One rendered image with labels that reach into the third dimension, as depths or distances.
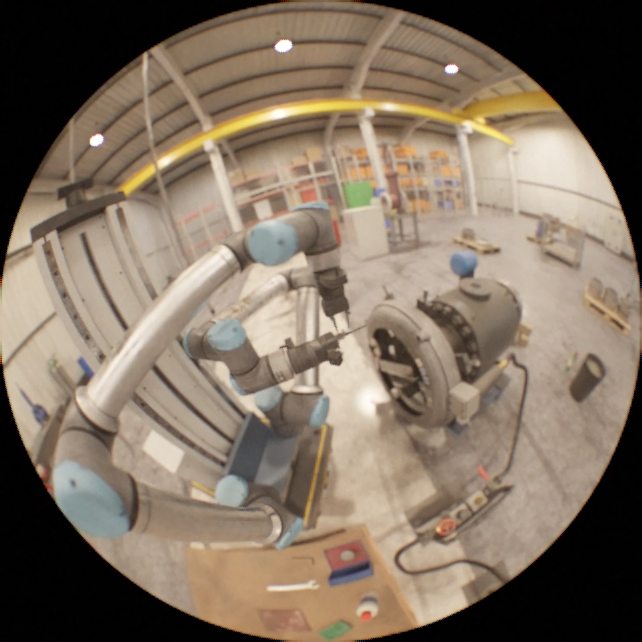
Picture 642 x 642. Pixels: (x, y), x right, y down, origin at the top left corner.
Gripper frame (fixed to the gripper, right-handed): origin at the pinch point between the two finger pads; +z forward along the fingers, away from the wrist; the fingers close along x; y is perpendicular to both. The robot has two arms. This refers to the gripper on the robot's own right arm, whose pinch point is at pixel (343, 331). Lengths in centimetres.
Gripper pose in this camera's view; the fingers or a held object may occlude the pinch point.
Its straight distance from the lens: 60.4
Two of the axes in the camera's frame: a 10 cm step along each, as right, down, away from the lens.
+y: -3.0, -4.6, 8.3
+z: 2.4, 8.1, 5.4
